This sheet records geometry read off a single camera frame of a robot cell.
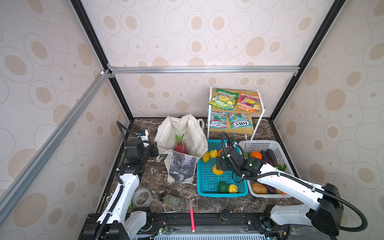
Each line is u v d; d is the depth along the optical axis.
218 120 0.93
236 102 0.79
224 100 0.78
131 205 0.78
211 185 0.86
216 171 0.87
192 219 0.74
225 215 0.68
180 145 0.95
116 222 0.40
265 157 0.93
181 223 0.75
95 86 0.78
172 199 0.78
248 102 0.78
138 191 0.81
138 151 0.58
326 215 0.38
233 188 0.80
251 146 0.95
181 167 0.76
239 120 0.94
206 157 0.93
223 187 0.79
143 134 0.69
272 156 0.93
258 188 0.79
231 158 0.57
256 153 0.93
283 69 0.91
